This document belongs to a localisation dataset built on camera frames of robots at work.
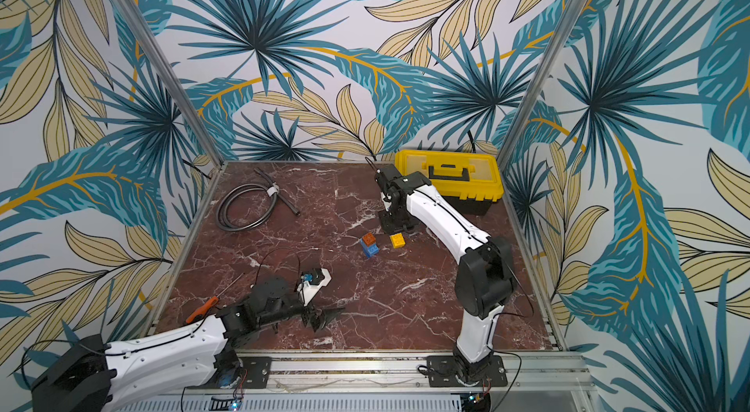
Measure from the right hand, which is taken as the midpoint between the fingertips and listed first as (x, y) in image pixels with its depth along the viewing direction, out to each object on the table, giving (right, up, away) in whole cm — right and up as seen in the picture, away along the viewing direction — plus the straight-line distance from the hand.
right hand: (394, 228), depth 86 cm
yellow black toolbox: (+24, +14, +7) cm, 28 cm away
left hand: (-17, -18, -8) cm, 26 cm away
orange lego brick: (-8, -3, +2) cm, 9 cm away
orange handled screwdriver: (-54, -22, -4) cm, 58 cm away
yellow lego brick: (+1, -3, -2) cm, 4 cm away
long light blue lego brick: (-8, -8, +4) cm, 12 cm away
